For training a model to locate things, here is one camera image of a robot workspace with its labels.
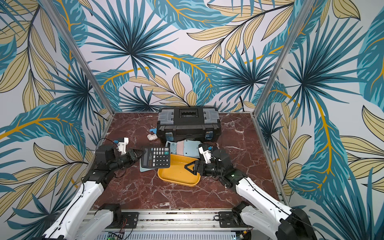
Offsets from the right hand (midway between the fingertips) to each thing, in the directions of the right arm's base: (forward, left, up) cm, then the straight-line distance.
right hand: (188, 167), depth 74 cm
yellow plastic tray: (+5, +7, -19) cm, 21 cm away
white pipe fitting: (+28, +25, -13) cm, 40 cm away
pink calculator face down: (+20, +5, -13) cm, 25 cm away
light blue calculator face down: (+18, -2, -11) cm, 21 cm away
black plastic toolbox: (+27, -4, +1) cm, 28 cm away
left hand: (+7, +22, +2) cm, 23 cm away
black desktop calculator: (+6, +17, 0) cm, 18 cm away
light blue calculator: (+6, +27, -15) cm, 32 cm away
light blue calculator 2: (+21, +10, -13) cm, 26 cm away
